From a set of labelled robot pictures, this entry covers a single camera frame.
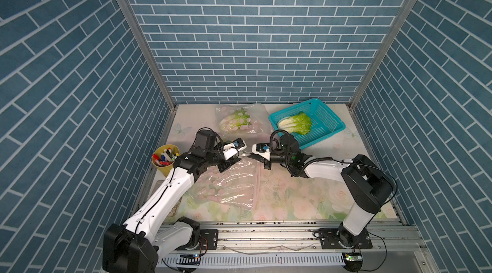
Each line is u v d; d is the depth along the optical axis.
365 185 0.47
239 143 0.65
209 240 0.74
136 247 0.37
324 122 1.09
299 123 1.02
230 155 0.67
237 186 0.87
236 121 1.02
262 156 0.73
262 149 0.70
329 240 0.74
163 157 0.85
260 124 1.09
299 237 0.76
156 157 0.82
